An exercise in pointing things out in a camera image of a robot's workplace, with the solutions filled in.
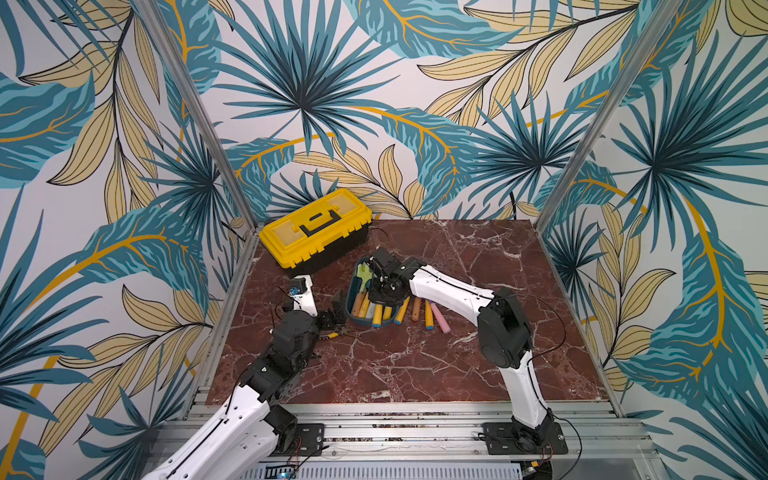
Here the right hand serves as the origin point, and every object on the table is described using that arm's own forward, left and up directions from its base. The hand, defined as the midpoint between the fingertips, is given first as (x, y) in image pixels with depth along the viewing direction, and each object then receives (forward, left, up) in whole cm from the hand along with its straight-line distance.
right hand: (373, 297), depth 92 cm
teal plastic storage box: (+9, +5, -3) cm, 10 cm away
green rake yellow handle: (-2, -9, -5) cm, 11 cm away
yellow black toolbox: (+17, +16, +10) cm, 26 cm away
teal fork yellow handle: (-2, +3, -3) cm, 5 cm away
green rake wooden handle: (+1, +5, -3) cm, 6 cm away
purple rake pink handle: (-9, -22, -5) cm, 24 cm away
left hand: (-8, +12, +14) cm, 20 cm away
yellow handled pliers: (-10, +13, -6) cm, 17 cm away
